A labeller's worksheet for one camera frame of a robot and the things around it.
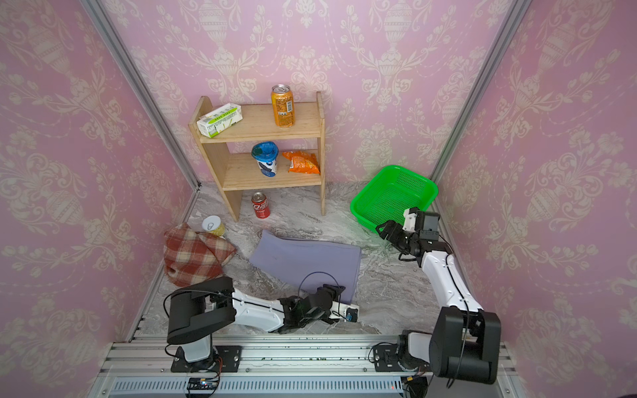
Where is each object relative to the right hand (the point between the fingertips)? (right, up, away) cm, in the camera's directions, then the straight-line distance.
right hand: (385, 231), depth 86 cm
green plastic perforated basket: (+9, +15, +30) cm, 34 cm away
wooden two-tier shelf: (-50, +33, +13) cm, 62 cm away
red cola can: (-47, +9, +15) cm, 50 cm away
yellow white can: (-66, +1, +14) cm, 67 cm away
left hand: (-15, -22, -2) cm, 26 cm away
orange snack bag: (-29, +25, +6) cm, 39 cm away
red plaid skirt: (-71, -10, +6) cm, 72 cm away
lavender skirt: (-27, -13, +9) cm, 32 cm away
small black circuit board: (-57, -43, -13) cm, 73 cm away
